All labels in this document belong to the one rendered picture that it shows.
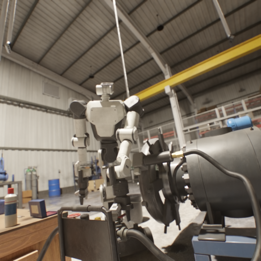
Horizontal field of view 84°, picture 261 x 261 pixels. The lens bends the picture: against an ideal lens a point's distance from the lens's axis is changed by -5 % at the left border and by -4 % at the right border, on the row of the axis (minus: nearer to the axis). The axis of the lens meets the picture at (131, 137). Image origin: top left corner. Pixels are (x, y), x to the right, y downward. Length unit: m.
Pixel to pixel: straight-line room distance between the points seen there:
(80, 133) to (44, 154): 8.67
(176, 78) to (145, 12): 3.70
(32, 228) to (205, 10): 10.02
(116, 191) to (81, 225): 0.24
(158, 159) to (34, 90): 10.34
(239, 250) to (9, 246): 1.25
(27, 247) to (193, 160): 1.20
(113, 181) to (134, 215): 1.48
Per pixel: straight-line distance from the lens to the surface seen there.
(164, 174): 1.26
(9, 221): 1.24
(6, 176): 6.23
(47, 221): 1.28
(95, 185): 8.21
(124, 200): 0.85
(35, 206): 1.33
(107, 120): 1.11
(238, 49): 9.64
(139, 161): 1.08
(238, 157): 1.14
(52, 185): 9.04
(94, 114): 1.12
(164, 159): 1.03
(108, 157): 1.22
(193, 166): 1.14
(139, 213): 2.29
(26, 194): 8.08
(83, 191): 1.37
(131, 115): 1.07
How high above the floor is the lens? 0.70
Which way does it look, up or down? 13 degrees up
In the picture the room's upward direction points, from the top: 8 degrees counter-clockwise
